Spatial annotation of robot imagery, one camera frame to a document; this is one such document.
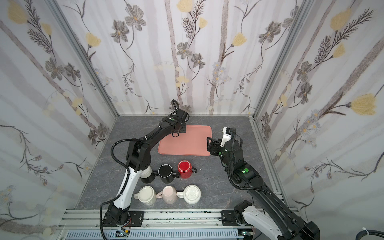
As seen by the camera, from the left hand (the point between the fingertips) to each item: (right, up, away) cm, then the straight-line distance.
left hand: (180, 124), depth 103 cm
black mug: (-6, -27, -21) cm, 35 cm away
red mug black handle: (+5, -26, -19) cm, 33 cm away
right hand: (+18, -7, -31) cm, 36 cm away
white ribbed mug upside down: (+9, -37, -28) cm, 47 cm away
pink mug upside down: (-3, -36, -29) cm, 47 cm away
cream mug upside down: (-14, -38, -27) cm, 49 cm away
